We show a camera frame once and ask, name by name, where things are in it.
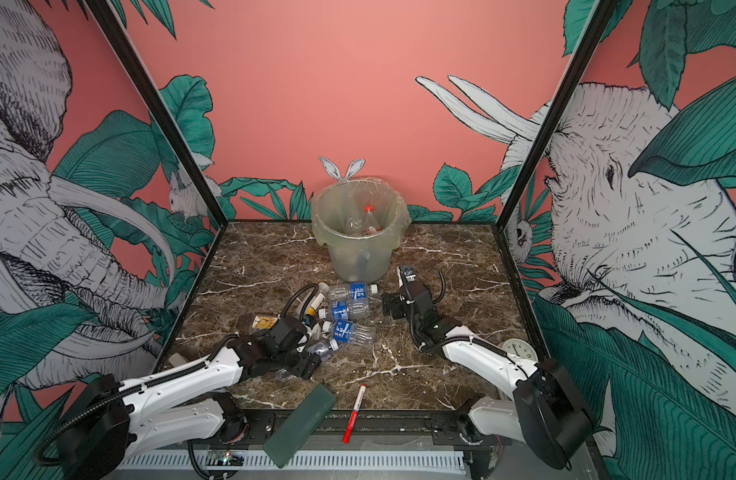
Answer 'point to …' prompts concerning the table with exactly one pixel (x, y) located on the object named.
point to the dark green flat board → (299, 425)
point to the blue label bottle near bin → (358, 295)
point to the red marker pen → (350, 426)
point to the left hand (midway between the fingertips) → (310, 353)
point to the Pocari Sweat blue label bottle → (339, 313)
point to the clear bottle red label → (370, 224)
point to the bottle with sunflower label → (264, 322)
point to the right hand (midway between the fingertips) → (395, 286)
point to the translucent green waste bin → (363, 258)
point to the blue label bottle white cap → (344, 331)
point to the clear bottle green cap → (353, 226)
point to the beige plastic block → (176, 359)
